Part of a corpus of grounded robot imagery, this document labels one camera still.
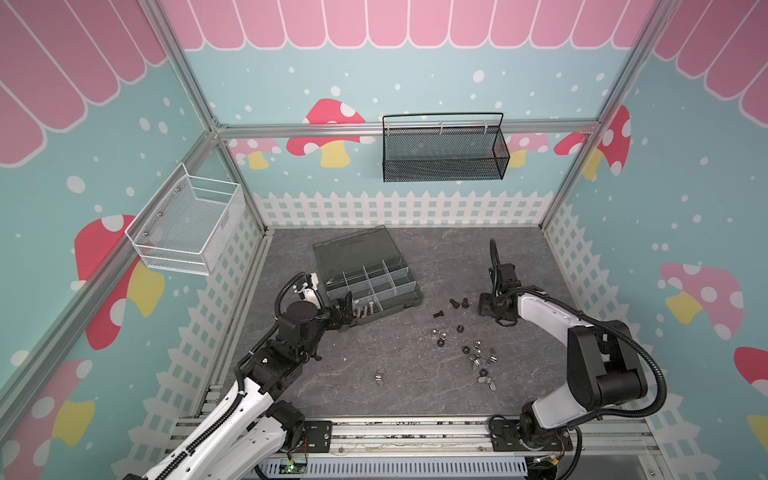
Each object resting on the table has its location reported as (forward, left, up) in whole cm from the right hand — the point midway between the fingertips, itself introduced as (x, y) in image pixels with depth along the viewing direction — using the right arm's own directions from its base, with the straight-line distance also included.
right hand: (489, 306), depth 94 cm
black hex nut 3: (-13, +9, -4) cm, 16 cm away
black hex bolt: (-1, +16, -3) cm, 16 cm away
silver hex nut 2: (-11, +5, -3) cm, 13 cm away
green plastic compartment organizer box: (+16, +39, +2) cm, 42 cm away
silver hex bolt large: (+1, +38, -2) cm, 38 cm away
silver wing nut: (-21, +35, -2) cm, 40 cm away
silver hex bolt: (-1, +39, -1) cm, 39 cm away
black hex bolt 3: (+2, +7, -3) cm, 8 cm away
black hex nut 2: (-11, +16, -3) cm, 19 cm away
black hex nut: (-6, +9, -3) cm, 12 cm away
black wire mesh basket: (+40, +16, +32) cm, 53 cm away
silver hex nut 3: (-15, +6, -3) cm, 16 cm away
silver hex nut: (-8, +15, -3) cm, 17 cm away
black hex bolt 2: (+2, +10, -2) cm, 11 cm away
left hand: (-8, +45, +17) cm, 49 cm away
